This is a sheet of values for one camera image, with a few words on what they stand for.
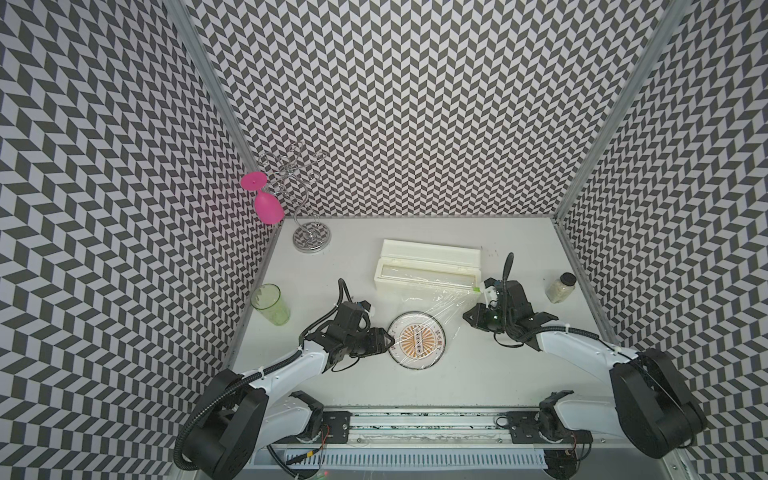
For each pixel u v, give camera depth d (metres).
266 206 0.93
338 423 0.72
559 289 0.89
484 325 0.78
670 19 0.68
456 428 0.75
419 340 0.87
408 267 1.05
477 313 0.87
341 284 0.76
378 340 0.75
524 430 0.74
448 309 0.87
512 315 0.68
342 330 0.68
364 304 0.81
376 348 0.74
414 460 0.69
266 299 0.97
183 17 0.72
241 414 0.41
